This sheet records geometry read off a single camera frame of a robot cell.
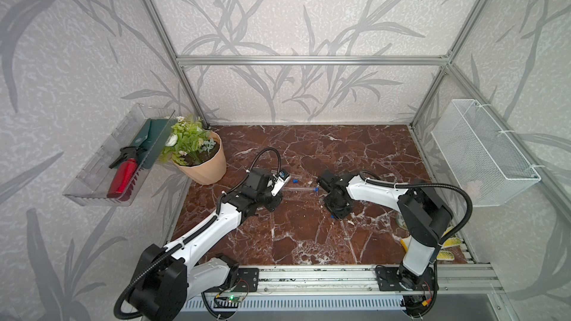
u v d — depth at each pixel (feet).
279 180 2.41
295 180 3.19
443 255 2.58
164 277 1.28
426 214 1.56
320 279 2.47
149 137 2.35
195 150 2.85
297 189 3.16
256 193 2.08
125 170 1.97
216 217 1.69
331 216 2.66
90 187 1.91
